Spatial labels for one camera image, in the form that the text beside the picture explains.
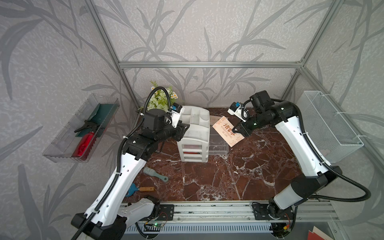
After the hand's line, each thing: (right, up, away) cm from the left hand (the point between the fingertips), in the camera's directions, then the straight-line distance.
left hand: (186, 124), depth 67 cm
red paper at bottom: (+58, -51, +1) cm, 77 cm away
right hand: (+22, -2, +4) cm, 23 cm away
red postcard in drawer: (0, -16, +15) cm, 22 cm away
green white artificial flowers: (-17, +14, +17) cm, 28 cm away
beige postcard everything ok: (+18, -1, +5) cm, 19 cm away
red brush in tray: (-39, -8, -8) cm, 41 cm away
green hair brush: (-23, -29, +20) cm, 42 cm away
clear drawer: (+18, -15, +32) cm, 40 cm away
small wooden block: (-23, -35, +13) cm, 44 cm away
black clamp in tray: (-41, 0, -1) cm, 41 cm away
